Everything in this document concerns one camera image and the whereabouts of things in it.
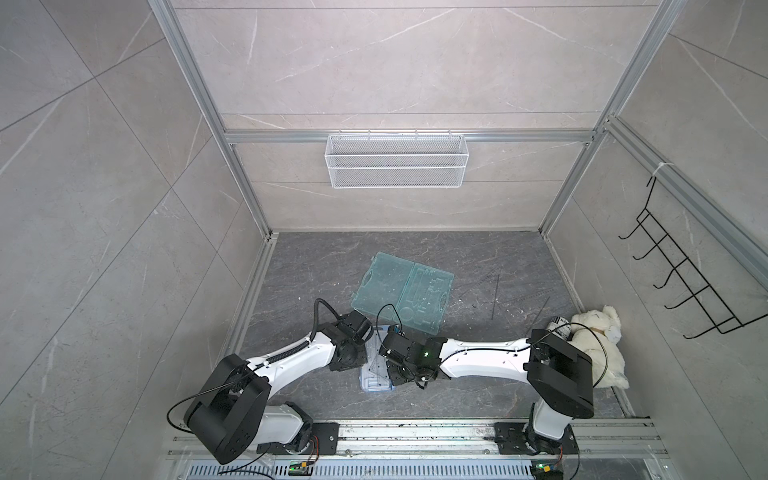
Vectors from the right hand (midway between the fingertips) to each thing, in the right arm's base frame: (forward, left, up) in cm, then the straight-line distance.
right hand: (393, 373), depth 83 cm
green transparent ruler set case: (+27, -9, -1) cm, 29 cm away
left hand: (+5, +10, 0) cm, 11 cm away
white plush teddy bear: (+8, -59, +7) cm, 59 cm away
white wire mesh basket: (+62, -2, +29) cm, 68 cm away
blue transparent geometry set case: (-1, +5, +1) cm, 5 cm away
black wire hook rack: (0, -67, +31) cm, 74 cm away
